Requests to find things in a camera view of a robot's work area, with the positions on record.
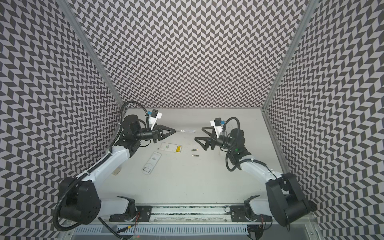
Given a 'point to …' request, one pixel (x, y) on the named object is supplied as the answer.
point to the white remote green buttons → (170, 147)
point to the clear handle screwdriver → (183, 131)
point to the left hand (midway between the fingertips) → (174, 132)
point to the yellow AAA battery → (178, 148)
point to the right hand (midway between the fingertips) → (198, 138)
